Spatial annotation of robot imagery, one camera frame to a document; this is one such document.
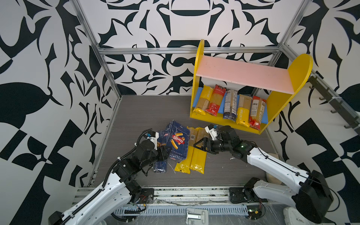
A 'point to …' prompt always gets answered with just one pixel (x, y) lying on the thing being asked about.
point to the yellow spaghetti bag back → (198, 160)
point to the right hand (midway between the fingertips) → (198, 146)
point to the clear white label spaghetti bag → (230, 105)
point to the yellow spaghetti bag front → (244, 105)
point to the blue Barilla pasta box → (176, 137)
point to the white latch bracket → (197, 216)
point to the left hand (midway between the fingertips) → (170, 146)
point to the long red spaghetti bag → (216, 100)
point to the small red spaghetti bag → (258, 107)
